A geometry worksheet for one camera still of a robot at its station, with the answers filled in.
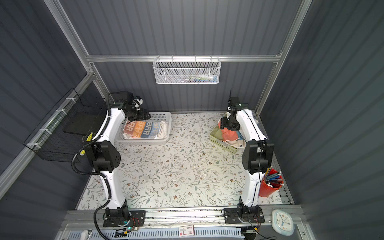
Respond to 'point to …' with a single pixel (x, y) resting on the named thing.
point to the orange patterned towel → (139, 128)
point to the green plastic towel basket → (216, 136)
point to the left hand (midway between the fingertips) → (145, 116)
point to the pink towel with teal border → (229, 135)
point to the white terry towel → (163, 130)
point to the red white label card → (184, 231)
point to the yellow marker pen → (89, 138)
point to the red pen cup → (272, 180)
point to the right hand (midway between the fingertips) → (228, 128)
